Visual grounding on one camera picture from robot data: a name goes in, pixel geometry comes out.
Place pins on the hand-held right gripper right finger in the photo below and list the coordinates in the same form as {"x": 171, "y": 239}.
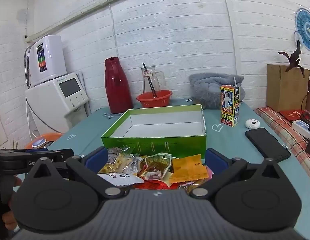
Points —
{"x": 216, "y": 160}

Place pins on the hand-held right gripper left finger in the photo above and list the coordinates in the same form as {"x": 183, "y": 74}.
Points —
{"x": 95, "y": 158}

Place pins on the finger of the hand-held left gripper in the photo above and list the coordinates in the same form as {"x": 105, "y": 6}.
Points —
{"x": 41, "y": 149}

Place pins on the pile of mixed snacks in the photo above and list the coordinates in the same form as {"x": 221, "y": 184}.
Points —
{"x": 187, "y": 170}

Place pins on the green cardboard box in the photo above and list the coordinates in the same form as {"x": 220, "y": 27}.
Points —
{"x": 155, "y": 142}

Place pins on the person's left hand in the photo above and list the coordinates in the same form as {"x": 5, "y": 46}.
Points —
{"x": 9, "y": 220}

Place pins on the blue rimmed bowl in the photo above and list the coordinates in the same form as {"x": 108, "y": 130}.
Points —
{"x": 38, "y": 142}

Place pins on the orange basin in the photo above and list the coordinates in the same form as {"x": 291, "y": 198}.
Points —
{"x": 52, "y": 137}

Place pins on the teal printed tablecloth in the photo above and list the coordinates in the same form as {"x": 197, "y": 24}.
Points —
{"x": 227, "y": 142}

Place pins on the white water dispenser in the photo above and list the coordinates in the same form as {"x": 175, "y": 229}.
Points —
{"x": 50, "y": 105}

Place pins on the white round device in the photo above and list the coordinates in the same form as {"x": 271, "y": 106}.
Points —
{"x": 252, "y": 124}

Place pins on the black smartphone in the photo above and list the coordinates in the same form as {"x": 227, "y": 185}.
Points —
{"x": 267, "y": 143}

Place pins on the yellow juice carton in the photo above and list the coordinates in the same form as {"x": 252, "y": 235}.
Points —
{"x": 229, "y": 107}

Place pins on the plaid cloth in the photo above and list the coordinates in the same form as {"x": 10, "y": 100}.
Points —
{"x": 277, "y": 122}

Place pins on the grey fluffy blanket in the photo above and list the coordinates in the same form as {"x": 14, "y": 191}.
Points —
{"x": 207, "y": 87}

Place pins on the red thermos jug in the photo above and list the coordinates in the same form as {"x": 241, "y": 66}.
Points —
{"x": 117, "y": 87}

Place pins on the white drinking straw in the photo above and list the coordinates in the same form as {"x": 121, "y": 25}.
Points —
{"x": 235, "y": 82}

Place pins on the red plastic basket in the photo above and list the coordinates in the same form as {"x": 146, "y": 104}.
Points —
{"x": 155, "y": 102}

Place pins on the red booklet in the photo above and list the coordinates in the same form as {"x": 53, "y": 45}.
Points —
{"x": 292, "y": 115}

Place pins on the white water purifier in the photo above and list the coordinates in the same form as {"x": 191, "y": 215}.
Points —
{"x": 52, "y": 60}

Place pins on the white power strip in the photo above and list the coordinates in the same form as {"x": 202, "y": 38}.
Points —
{"x": 301, "y": 126}

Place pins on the black stick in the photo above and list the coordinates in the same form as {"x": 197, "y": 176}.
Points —
{"x": 150, "y": 81}

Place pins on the brown paper bag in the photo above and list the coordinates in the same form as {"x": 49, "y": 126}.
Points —
{"x": 282, "y": 90}

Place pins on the glass pitcher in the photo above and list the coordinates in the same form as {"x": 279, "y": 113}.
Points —
{"x": 161, "y": 80}

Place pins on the dark red plant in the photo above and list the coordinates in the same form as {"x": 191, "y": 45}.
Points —
{"x": 294, "y": 60}

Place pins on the white wall pipe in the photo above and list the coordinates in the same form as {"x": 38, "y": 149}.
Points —
{"x": 70, "y": 20}

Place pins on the blue round wall decoration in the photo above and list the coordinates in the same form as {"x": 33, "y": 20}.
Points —
{"x": 306, "y": 27}

